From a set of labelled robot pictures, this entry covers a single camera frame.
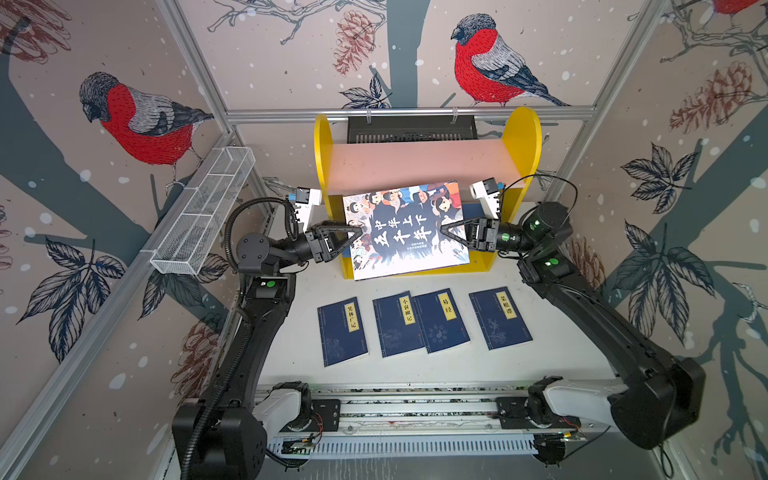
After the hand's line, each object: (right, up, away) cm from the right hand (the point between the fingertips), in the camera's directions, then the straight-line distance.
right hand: (438, 238), depth 59 cm
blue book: (-25, -29, +29) cm, 48 cm away
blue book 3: (+5, -26, +31) cm, 41 cm away
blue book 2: (-8, -27, +31) cm, 42 cm away
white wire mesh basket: (-61, +7, +19) cm, 64 cm away
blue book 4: (+24, -26, +32) cm, 47 cm away
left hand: (-16, 0, -2) cm, 16 cm away
